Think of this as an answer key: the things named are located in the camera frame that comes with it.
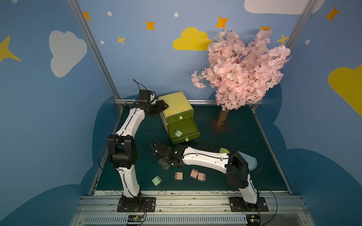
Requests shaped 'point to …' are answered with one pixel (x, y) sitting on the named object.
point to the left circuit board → (135, 219)
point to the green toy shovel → (223, 150)
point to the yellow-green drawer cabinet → (177, 103)
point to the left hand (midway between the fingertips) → (164, 106)
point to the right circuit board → (253, 220)
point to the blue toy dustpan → (251, 161)
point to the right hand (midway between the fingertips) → (166, 155)
